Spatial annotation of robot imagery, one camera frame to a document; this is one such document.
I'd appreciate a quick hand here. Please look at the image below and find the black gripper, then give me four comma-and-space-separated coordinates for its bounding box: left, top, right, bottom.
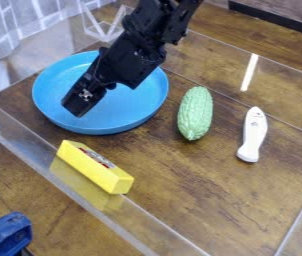
62, 32, 167, 117

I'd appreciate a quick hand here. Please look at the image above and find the yellow butter brick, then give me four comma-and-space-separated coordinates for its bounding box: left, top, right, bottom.
56, 140, 135, 194

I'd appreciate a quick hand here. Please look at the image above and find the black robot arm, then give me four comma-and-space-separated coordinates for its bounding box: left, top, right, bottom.
62, 0, 203, 117

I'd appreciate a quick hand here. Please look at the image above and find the blue round tray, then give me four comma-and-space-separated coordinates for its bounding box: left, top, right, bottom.
32, 50, 170, 135

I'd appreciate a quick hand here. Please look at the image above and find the green bitter gourd toy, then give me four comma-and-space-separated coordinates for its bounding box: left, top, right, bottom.
178, 86, 213, 141

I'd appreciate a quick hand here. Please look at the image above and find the white patterned curtain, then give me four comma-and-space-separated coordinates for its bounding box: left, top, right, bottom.
0, 0, 115, 59

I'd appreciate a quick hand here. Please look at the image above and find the blue clamp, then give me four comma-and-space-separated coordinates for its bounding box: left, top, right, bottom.
0, 212, 32, 256

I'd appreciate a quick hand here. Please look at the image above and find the clear acrylic enclosure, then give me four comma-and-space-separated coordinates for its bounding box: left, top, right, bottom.
0, 0, 302, 256

